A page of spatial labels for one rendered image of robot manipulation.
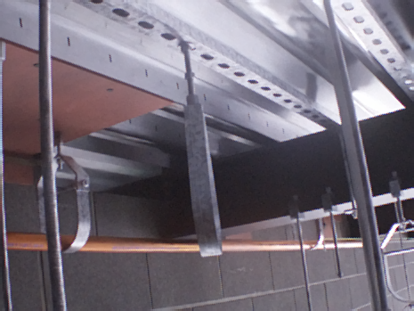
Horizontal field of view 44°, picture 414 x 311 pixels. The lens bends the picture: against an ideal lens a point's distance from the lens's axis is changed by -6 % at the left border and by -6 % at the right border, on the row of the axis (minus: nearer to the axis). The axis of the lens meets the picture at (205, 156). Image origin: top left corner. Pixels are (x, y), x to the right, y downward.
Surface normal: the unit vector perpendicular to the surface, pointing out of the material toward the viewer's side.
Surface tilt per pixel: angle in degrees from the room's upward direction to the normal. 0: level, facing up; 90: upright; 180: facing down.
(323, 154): 90
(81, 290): 90
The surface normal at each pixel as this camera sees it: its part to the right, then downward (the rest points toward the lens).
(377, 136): -0.54, -0.14
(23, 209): 0.84, -0.23
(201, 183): -0.13, -0.49
